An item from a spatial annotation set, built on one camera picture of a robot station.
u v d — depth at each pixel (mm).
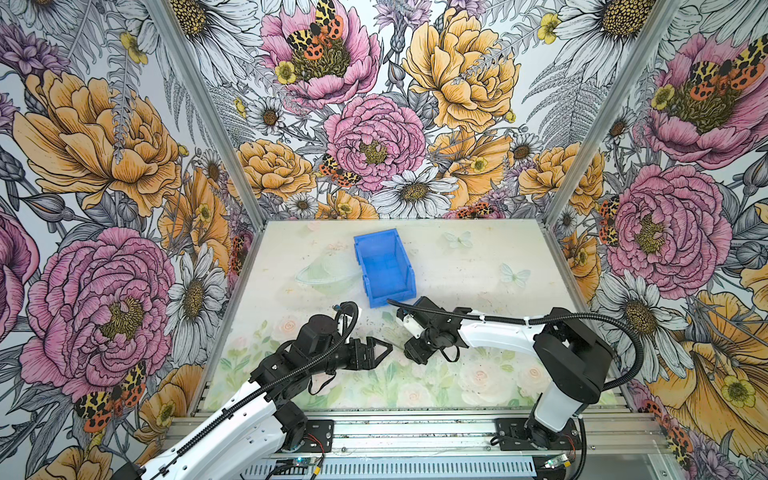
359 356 639
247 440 576
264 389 494
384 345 686
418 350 788
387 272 1068
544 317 511
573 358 465
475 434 761
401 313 812
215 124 920
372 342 651
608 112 900
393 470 1116
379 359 661
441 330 669
